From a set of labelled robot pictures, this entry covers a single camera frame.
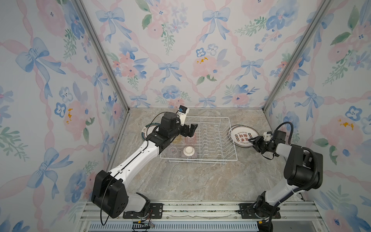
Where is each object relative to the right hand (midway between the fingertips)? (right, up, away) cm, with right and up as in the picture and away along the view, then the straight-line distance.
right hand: (250, 140), depth 97 cm
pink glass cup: (-39, 0, -4) cm, 40 cm away
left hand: (-40, +13, -19) cm, 46 cm away
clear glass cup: (-51, -5, -11) cm, 52 cm away
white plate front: (-5, +3, +7) cm, 9 cm away
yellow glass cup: (-46, +4, -28) cm, 54 cm away
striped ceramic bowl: (-41, -5, -9) cm, 42 cm away
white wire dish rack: (-24, -2, +4) cm, 24 cm away
